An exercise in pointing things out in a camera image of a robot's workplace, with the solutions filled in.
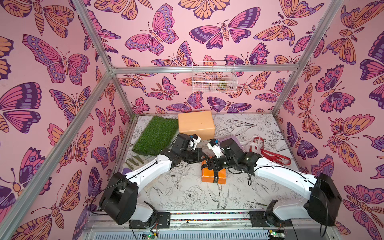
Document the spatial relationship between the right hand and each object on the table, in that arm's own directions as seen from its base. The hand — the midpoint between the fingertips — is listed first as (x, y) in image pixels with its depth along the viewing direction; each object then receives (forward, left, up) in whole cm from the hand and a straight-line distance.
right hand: (207, 161), depth 78 cm
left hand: (+2, -1, +1) cm, 2 cm away
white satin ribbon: (+17, -33, -14) cm, 40 cm away
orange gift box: (-5, 0, -7) cm, 9 cm away
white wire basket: (+50, -4, +19) cm, 53 cm away
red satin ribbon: (+19, -36, -14) cm, 43 cm away
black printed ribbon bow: (-8, -3, +8) cm, 11 cm away
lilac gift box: (+23, -19, -10) cm, 31 cm away
